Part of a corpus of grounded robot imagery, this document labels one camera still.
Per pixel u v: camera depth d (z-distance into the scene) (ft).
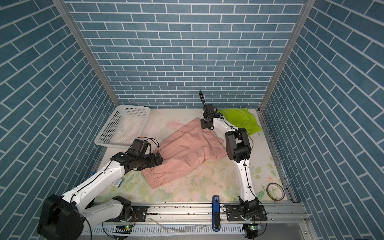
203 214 2.47
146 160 2.46
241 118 3.60
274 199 2.60
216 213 2.36
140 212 2.45
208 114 2.82
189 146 3.19
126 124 3.67
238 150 2.03
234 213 2.40
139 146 2.12
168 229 2.31
